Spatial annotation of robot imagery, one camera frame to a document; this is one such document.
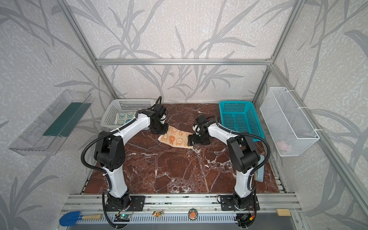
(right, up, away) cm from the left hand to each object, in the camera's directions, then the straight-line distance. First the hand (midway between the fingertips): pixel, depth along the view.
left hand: (167, 128), depth 93 cm
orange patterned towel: (+6, -7, +4) cm, 10 cm away
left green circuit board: (-18, -43, -22) cm, 51 cm away
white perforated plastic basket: (-44, +15, +16) cm, 49 cm away
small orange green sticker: (0, -41, -22) cm, 47 cm away
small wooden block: (+62, -40, -21) cm, 77 cm away
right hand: (+18, -8, +1) cm, 20 cm away
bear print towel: (-36, +7, +14) cm, 40 cm away
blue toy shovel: (-44, -43, -23) cm, 66 cm away
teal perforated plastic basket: (+54, +8, +19) cm, 58 cm away
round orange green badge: (+17, -41, -22) cm, 49 cm away
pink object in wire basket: (+63, -7, -21) cm, 67 cm away
